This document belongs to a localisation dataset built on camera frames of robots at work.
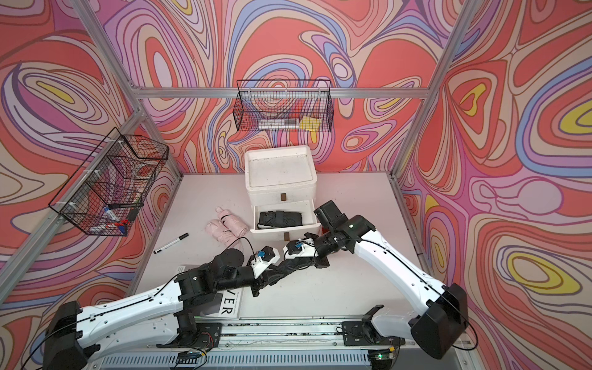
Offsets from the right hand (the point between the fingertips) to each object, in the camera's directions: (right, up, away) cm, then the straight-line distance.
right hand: (298, 263), depth 70 cm
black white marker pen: (-53, +2, +25) cm, 58 cm away
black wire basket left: (-63, +21, +3) cm, 67 cm away
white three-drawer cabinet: (-6, +25, +14) cm, 29 cm away
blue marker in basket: (-60, +15, +2) cm, 62 cm away
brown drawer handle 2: (-4, +6, +14) cm, 16 cm away
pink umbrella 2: (-32, +5, +23) cm, 39 cm away
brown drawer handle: (-6, +21, +16) cm, 27 cm away
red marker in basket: (-50, +13, -7) cm, 52 cm away
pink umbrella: (-28, +9, +28) cm, 41 cm away
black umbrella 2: (-7, -2, -4) cm, 9 cm away
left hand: (-5, -3, -1) cm, 6 cm away
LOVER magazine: (-23, -16, +6) cm, 29 cm away
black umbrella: (-7, +12, +18) cm, 23 cm away
